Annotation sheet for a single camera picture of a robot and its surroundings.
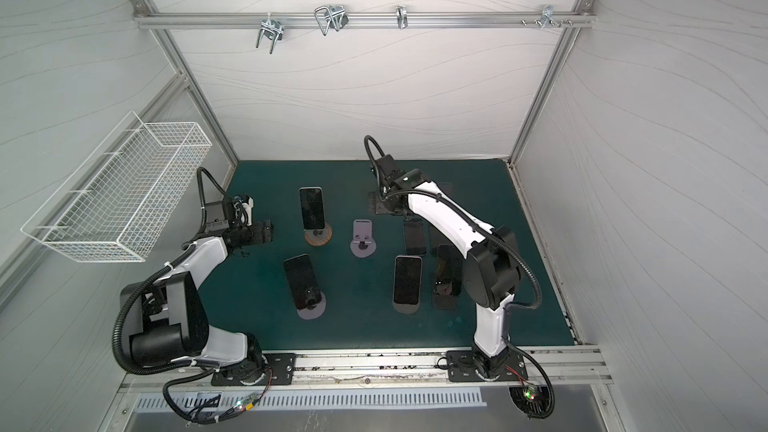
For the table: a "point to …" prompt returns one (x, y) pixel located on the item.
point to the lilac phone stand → (363, 245)
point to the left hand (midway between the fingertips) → (263, 223)
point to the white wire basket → (116, 203)
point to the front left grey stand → (318, 311)
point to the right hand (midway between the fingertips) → (390, 199)
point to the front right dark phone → (449, 271)
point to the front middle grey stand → (406, 308)
